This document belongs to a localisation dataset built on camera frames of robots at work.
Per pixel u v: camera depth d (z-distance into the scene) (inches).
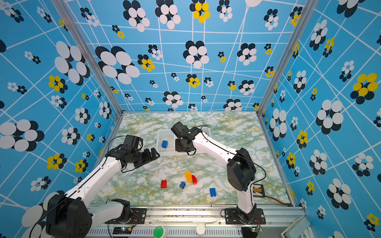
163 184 33.3
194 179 33.0
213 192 31.7
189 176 33.3
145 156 29.0
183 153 37.0
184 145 27.7
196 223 28.5
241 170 18.5
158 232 24.7
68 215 15.2
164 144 39.0
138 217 28.5
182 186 32.5
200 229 25.2
